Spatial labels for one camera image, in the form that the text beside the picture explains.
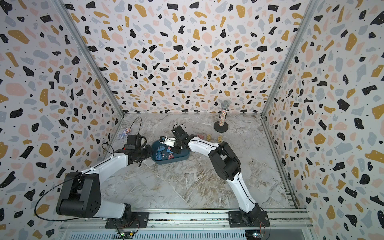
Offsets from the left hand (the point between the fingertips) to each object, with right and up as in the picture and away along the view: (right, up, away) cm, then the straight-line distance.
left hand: (153, 150), depth 92 cm
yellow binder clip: (+34, +7, +15) cm, 38 cm away
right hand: (+10, +3, +6) cm, 12 cm away
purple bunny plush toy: (-25, +10, +15) cm, 31 cm away
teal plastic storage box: (+3, -3, +5) cm, 7 cm away
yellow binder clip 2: (+42, +6, +14) cm, 45 cm away
